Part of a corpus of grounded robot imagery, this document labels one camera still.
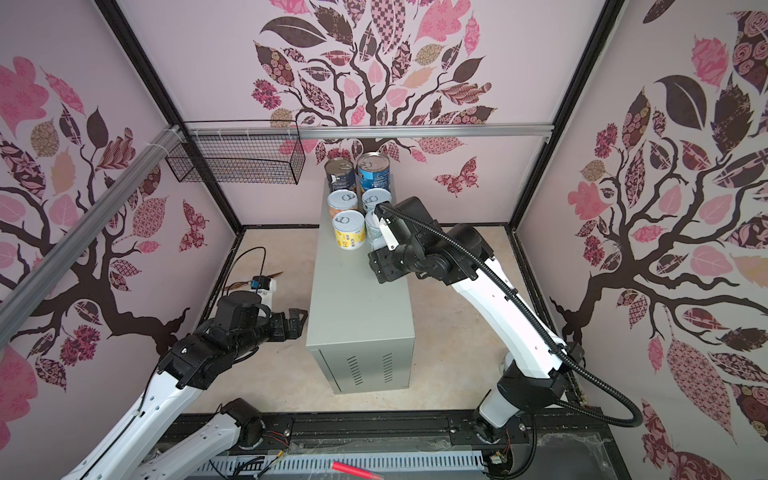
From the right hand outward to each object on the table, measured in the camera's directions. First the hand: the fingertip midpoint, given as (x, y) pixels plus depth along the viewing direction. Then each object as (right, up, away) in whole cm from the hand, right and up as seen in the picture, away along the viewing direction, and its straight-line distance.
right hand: (386, 253), depth 64 cm
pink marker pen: (-7, -51, +4) cm, 52 cm away
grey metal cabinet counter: (-5, -15, -9) cm, 18 cm away
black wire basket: (-49, +33, +30) cm, 66 cm away
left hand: (-24, -16, +8) cm, 30 cm away
